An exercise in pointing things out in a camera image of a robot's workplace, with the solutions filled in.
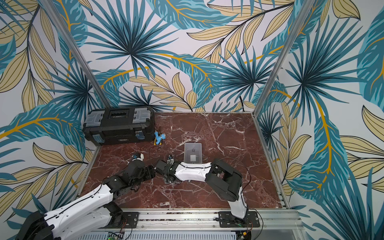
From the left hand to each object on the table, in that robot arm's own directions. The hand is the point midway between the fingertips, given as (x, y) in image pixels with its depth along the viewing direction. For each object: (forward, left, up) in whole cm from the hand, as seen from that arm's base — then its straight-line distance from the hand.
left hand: (152, 171), depth 83 cm
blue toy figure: (+25, +1, -3) cm, 25 cm away
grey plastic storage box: (+15, -23, -6) cm, 28 cm away
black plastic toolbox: (+24, +23, +10) cm, 35 cm away
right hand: (0, -10, -6) cm, 12 cm away
